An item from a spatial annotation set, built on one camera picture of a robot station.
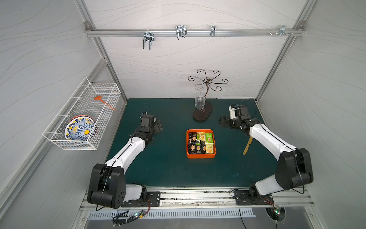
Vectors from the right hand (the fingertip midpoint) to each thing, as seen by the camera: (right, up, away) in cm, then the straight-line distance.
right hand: (225, 120), depth 89 cm
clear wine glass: (-16, +13, +1) cm, 21 cm away
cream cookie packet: (-14, -11, +6) cm, 19 cm away
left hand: (-46, -3, -1) cm, 46 cm away
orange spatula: (-74, +13, -11) cm, 76 cm away
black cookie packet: (-14, -17, +1) cm, 22 cm away
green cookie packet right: (-10, -12, +5) cm, 16 cm away
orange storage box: (-17, -22, -1) cm, 28 cm away
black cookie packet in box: (-21, -18, 0) cm, 28 cm away
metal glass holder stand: (-13, +3, +22) cm, 26 cm away
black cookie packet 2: (-21, -12, +4) cm, 24 cm away
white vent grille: (-59, -47, -17) cm, 77 cm away
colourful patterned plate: (-72, -2, -27) cm, 77 cm away
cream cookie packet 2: (-10, -17, +1) cm, 20 cm away
